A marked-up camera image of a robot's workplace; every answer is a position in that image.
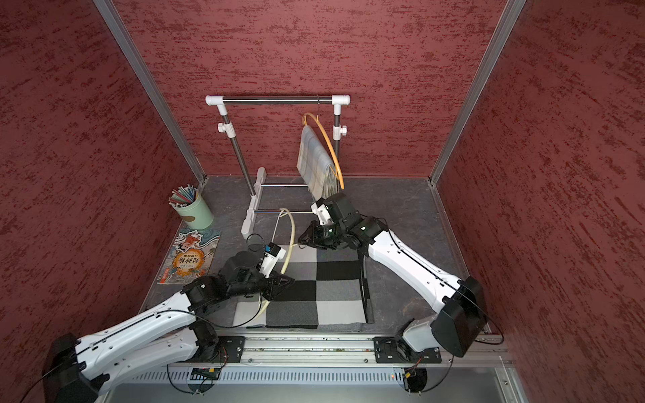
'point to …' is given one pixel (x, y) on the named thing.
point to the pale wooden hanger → (290, 254)
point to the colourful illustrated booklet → (191, 257)
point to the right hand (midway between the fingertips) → (299, 247)
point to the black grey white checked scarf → (329, 291)
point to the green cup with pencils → (191, 206)
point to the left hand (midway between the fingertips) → (290, 286)
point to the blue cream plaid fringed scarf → (316, 161)
